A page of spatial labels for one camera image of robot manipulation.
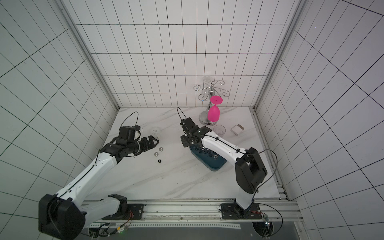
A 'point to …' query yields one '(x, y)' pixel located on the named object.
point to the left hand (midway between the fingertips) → (152, 147)
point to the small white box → (237, 129)
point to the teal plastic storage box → (211, 159)
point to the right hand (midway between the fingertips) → (183, 140)
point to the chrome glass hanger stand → (209, 90)
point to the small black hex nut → (159, 161)
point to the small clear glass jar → (155, 132)
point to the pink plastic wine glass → (213, 112)
